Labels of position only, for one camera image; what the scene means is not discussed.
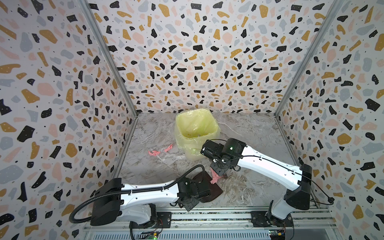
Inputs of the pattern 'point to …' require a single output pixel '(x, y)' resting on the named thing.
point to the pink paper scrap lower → (215, 177)
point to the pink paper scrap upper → (169, 147)
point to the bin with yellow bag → (193, 127)
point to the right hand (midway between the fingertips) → (216, 165)
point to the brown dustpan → (215, 191)
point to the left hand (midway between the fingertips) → (191, 199)
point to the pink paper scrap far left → (154, 153)
